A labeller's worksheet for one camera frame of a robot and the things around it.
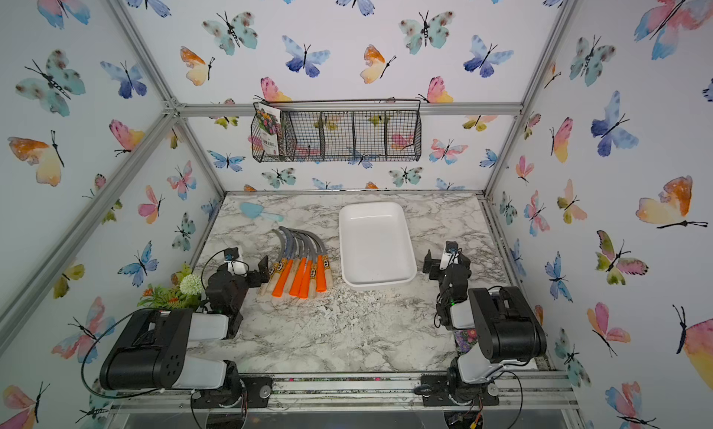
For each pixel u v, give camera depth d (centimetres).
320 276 95
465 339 83
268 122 88
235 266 77
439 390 72
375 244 103
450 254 77
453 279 68
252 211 116
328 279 94
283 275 95
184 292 77
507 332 45
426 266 86
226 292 69
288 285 93
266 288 91
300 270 96
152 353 44
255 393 73
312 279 93
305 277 94
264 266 84
